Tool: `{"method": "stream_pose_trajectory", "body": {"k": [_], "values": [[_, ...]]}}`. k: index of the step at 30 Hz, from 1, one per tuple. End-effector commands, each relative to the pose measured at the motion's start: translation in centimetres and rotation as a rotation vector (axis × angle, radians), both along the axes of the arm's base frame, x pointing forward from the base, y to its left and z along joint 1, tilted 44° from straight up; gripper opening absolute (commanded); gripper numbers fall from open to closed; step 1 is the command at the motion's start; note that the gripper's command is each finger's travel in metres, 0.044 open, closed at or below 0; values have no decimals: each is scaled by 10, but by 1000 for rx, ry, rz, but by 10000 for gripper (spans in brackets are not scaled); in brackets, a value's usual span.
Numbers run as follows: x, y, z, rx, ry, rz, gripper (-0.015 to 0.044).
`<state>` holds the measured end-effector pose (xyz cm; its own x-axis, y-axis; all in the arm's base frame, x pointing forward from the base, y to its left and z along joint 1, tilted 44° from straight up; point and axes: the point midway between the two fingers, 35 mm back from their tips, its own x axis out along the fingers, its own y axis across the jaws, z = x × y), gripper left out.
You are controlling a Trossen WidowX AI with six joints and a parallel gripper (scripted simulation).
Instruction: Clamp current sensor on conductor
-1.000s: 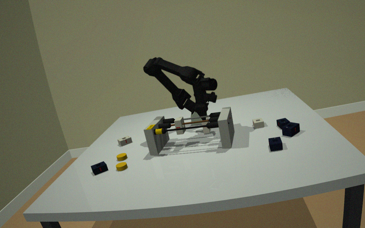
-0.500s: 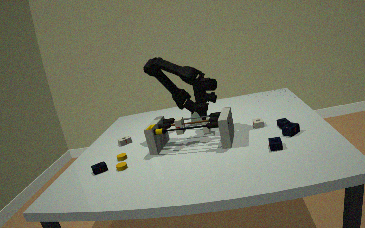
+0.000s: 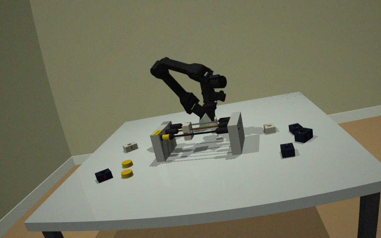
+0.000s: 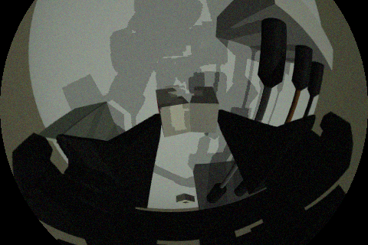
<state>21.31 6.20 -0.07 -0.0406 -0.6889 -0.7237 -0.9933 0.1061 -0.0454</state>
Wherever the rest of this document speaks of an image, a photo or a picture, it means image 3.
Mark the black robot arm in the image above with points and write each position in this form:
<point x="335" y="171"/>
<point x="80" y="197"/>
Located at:
<point x="196" y="72"/>

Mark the small beige block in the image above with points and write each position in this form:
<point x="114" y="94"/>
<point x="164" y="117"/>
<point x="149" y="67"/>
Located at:
<point x="269" y="128"/>

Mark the yellow short cylinder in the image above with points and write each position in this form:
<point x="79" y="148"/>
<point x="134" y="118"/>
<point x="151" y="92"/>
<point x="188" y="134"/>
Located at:
<point x="127" y="163"/>
<point x="126" y="173"/>

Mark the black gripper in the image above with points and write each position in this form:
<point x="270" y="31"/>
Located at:
<point x="209" y="106"/>

